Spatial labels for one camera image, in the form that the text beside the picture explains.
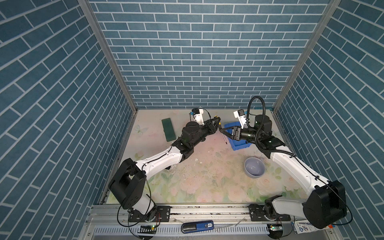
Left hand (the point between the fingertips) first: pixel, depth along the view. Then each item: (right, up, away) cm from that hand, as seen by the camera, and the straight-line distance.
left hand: (221, 120), depth 73 cm
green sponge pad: (-33, -7, +32) cm, 46 cm away
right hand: (0, -5, 0) cm, 5 cm away
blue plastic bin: (+13, -15, +21) cm, 29 cm away
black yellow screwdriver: (0, -4, +1) cm, 4 cm away
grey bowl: (+22, -28, +16) cm, 39 cm away
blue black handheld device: (-16, -49, -6) cm, 51 cm away
